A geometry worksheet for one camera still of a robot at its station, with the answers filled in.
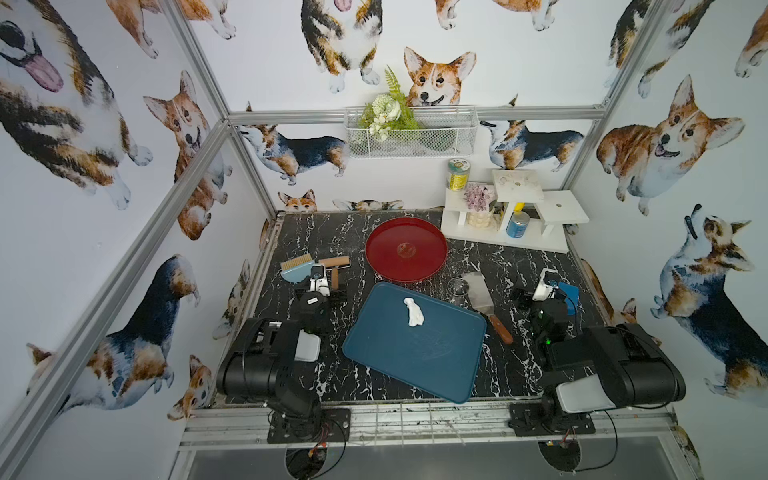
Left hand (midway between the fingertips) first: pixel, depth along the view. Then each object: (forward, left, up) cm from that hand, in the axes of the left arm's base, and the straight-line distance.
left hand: (321, 270), depth 91 cm
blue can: (+20, -66, -3) cm, 69 cm away
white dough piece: (-12, -28, -8) cm, 32 cm away
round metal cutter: (-2, -43, -11) cm, 44 cm away
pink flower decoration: (+19, -50, +11) cm, 54 cm away
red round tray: (+15, -27, -11) cm, 32 cm away
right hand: (-5, -66, +2) cm, 67 cm away
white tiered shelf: (+20, -73, +6) cm, 76 cm away
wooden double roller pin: (+9, -1, -11) cm, 14 cm away
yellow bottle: (+24, -67, +2) cm, 71 cm away
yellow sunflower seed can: (+31, -45, +11) cm, 56 cm away
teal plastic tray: (-23, -35, -9) cm, 43 cm away
